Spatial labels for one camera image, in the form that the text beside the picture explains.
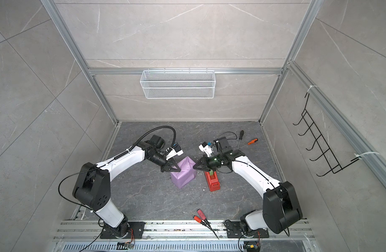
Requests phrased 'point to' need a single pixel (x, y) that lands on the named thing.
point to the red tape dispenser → (212, 180)
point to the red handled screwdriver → (199, 220)
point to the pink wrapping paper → (186, 174)
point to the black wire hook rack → (335, 167)
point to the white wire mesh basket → (178, 84)
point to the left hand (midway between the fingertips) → (178, 167)
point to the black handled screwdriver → (240, 136)
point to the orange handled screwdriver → (254, 140)
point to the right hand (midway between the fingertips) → (194, 167)
